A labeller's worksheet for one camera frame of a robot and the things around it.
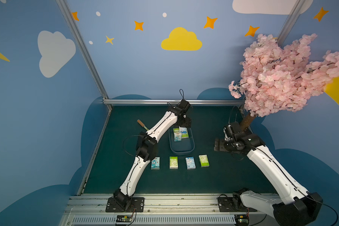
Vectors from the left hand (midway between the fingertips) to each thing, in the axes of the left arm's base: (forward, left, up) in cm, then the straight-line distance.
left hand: (185, 122), depth 97 cm
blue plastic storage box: (-12, -1, -10) cm, 16 cm away
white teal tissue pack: (0, +6, -9) cm, 11 cm away
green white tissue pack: (-25, +8, -9) cm, 28 cm away
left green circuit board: (-55, +33, -12) cm, 65 cm away
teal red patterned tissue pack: (-26, +19, -9) cm, 34 cm away
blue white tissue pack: (-8, +5, -5) cm, 11 cm away
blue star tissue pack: (-26, -3, -10) cm, 28 cm away
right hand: (-20, -20, +6) cm, 29 cm away
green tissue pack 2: (-4, 0, -8) cm, 9 cm away
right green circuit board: (-54, -29, -14) cm, 63 cm away
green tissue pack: (-24, -12, -9) cm, 28 cm away
